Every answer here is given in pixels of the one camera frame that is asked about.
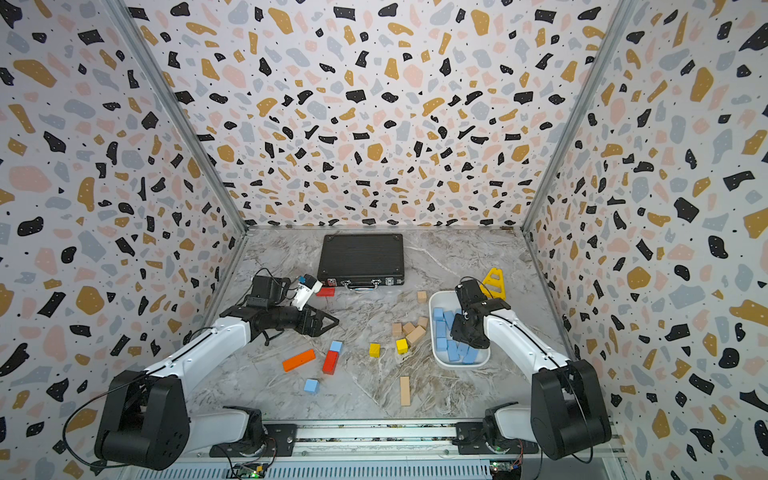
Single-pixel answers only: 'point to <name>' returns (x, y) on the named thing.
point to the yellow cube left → (375, 350)
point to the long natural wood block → (405, 391)
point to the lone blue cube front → (312, 386)
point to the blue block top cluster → (452, 348)
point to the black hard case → (361, 262)
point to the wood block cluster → (414, 334)
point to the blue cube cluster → (336, 346)
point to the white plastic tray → (448, 301)
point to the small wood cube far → (422, 296)
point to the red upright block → (330, 362)
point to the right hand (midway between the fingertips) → (463, 334)
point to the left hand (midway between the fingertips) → (330, 316)
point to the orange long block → (299, 360)
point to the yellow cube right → (402, 346)
